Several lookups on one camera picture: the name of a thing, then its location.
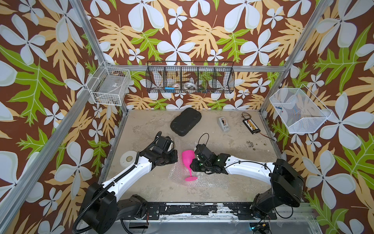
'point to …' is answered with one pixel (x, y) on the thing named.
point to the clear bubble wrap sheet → (180, 171)
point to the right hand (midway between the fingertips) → (188, 166)
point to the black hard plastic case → (186, 119)
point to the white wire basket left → (109, 85)
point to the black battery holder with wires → (251, 125)
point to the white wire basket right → (298, 109)
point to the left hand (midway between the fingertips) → (179, 155)
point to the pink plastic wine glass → (188, 156)
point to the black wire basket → (187, 77)
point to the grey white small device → (223, 124)
